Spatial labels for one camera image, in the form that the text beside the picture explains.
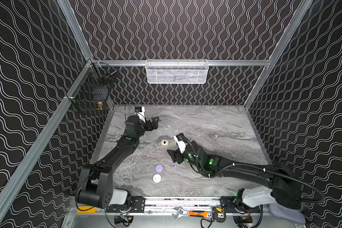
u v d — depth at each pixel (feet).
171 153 2.35
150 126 2.50
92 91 3.03
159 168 2.84
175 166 2.88
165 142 3.19
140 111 2.42
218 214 2.27
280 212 2.32
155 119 2.57
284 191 1.38
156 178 2.71
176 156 2.17
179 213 2.37
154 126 2.55
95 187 1.39
